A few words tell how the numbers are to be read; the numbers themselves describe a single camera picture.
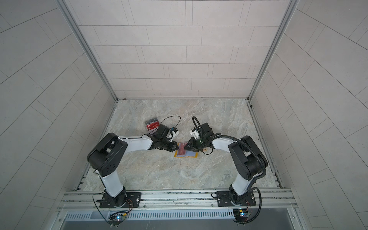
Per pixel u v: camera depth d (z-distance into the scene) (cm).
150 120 97
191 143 77
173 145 81
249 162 46
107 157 47
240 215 68
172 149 80
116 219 65
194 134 84
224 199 71
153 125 95
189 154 83
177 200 72
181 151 86
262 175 44
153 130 93
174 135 84
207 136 72
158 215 68
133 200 71
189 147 80
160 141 74
